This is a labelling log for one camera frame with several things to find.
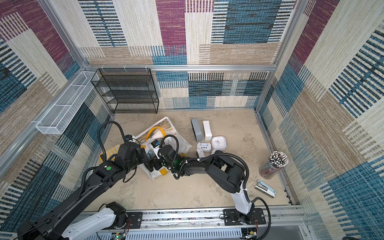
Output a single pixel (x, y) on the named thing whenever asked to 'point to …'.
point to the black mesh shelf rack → (127, 90)
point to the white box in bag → (200, 153)
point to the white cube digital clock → (207, 131)
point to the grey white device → (196, 128)
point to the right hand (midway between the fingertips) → (152, 158)
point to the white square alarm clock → (219, 143)
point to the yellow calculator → (112, 151)
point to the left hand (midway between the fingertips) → (147, 151)
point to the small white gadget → (206, 146)
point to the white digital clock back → (213, 151)
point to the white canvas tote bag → (163, 134)
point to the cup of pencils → (277, 160)
